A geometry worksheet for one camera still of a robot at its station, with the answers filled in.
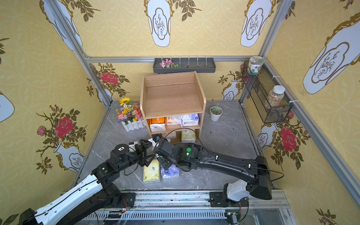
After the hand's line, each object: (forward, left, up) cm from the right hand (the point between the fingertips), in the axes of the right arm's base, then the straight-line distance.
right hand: (164, 151), depth 71 cm
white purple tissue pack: (+19, -13, +2) cm, 23 cm away
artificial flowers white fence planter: (+26, +27, -5) cm, 38 cm away
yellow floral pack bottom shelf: (+17, -12, -13) cm, 24 cm away
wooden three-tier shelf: (+22, -4, +11) cm, 25 cm away
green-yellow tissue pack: (-7, +8, -14) cm, 18 cm away
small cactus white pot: (+37, -32, -12) cm, 51 cm away
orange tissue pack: (+14, +5, +3) cm, 16 cm away
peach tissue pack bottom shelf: (+18, -1, -14) cm, 23 cm away
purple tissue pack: (-5, -4, -16) cm, 17 cm away
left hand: (+4, +6, -1) cm, 7 cm away
